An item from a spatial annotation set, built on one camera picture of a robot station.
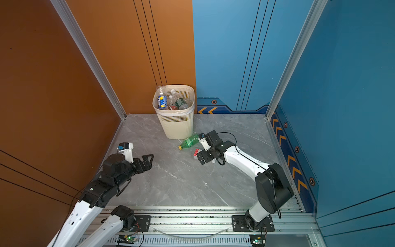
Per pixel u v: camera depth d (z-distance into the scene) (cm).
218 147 63
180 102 91
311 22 74
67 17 72
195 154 94
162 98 92
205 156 77
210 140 68
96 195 47
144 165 64
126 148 62
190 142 99
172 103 100
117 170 52
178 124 94
